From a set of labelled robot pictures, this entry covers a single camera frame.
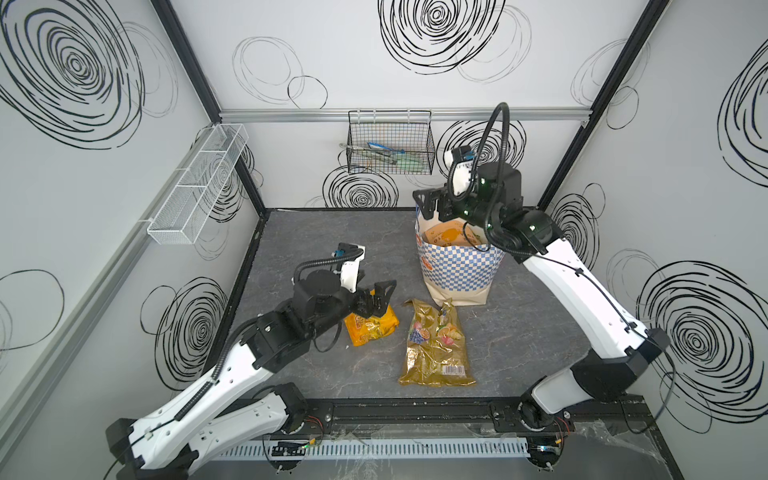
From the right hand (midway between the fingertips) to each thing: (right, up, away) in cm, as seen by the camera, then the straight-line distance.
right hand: (427, 188), depth 66 cm
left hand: (-10, -20, -2) cm, 23 cm away
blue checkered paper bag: (+10, -22, +16) cm, 29 cm away
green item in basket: (-3, +11, +21) cm, 24 cm away
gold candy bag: (+4, -42, +14) cm, 44 cm away
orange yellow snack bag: (-16, -37, +15) cm, 43 cm away
